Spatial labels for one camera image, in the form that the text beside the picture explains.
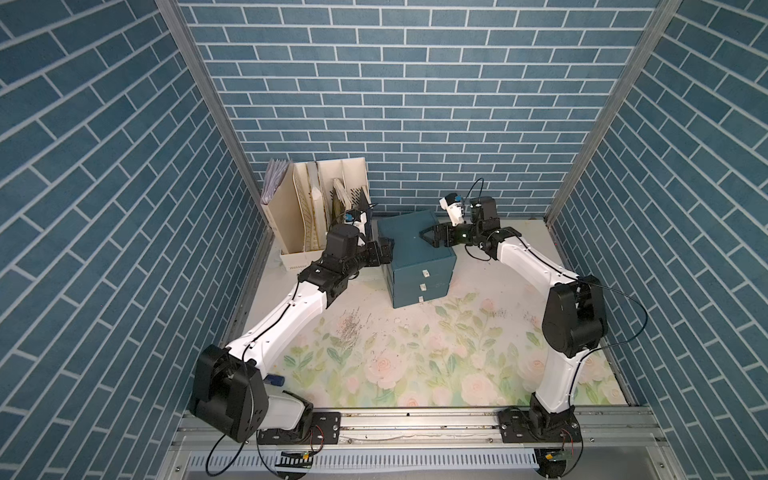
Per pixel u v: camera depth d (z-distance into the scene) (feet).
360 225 2.35
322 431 2.38
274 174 3.02
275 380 2.64
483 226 2.38
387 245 2.38
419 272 2.70
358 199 3.79
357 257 2.23
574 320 1.68
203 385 1.37
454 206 2.70
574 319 1.67
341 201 3.16
